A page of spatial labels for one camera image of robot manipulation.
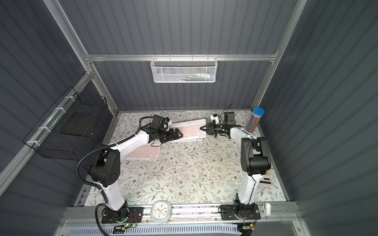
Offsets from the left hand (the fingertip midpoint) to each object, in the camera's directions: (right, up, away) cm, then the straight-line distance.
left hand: (180, 138), depth 90 cm
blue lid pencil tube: (+49, +10, +9) cm, 51 cm away
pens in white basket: (+12, +39, +2) cm, 41 cm away
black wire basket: (-57, +2, -27) cm, 63 cm away
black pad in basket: (-50, +9, -16) cm, 53 cm away
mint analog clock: (-8, -35, -17) cm, 40 cm away
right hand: (+14, +6, -1) cm, 15 cm away
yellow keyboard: (+6, 0, -2) cm, 6 cm away
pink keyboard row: (+6, +6, +2) cm, 8 cm away
